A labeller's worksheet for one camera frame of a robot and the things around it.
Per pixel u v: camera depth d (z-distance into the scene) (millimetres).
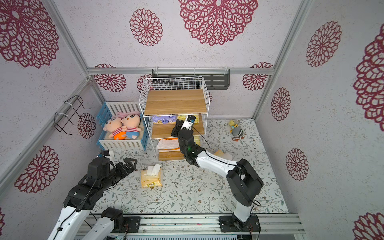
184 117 812
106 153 624
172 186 864
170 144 952
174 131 719
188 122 687
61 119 730
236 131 1070
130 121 977
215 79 937
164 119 814
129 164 637
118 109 1088
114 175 594
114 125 996
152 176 835
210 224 762
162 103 720
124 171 617
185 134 689
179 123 730
